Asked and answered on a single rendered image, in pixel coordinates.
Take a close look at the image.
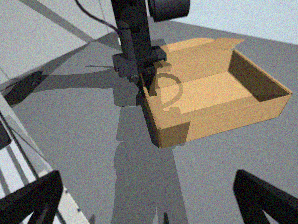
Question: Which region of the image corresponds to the grey slotted metal crossbar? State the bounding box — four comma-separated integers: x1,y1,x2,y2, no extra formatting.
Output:
0,111,67,224

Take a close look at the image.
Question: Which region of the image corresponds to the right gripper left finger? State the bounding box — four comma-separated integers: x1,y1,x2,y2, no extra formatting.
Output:
0,170,64,224

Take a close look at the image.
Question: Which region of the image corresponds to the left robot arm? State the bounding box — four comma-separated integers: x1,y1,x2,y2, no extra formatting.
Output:
0,0,190,150

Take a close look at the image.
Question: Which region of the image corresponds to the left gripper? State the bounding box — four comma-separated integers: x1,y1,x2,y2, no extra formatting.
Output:
112,22,167,98

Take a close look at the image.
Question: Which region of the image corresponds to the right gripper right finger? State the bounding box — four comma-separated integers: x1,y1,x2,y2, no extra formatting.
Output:
233,169,298,224

